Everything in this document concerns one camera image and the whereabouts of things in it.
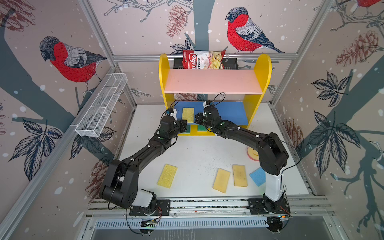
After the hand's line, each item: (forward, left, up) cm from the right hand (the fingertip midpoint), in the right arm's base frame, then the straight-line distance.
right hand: (193, 115), depth 90 cm
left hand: (-4, +2, +2) cm, 5 cm away
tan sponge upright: (-29, -28, -18) cm, 44 cm away
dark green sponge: (0, +4, -15) cm, 16 cm away
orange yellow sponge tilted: (-32, -17, -18) cm, 41 cm away
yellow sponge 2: (-31, +14, -18) cm, 38 cm away
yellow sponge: (+4, +4, -3) cm, 6 cm away
